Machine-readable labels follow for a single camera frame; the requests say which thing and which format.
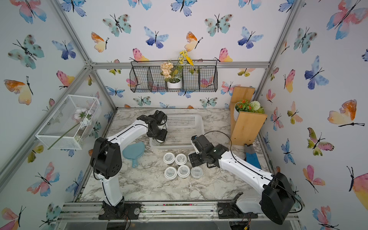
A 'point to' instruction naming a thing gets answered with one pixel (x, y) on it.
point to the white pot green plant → (244, 106)
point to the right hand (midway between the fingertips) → (196, 156)
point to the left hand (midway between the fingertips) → (162, 134)
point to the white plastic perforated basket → (180, 128)
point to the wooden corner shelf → (248, 125)
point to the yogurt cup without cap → (196, 172)
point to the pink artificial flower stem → (83, 117)
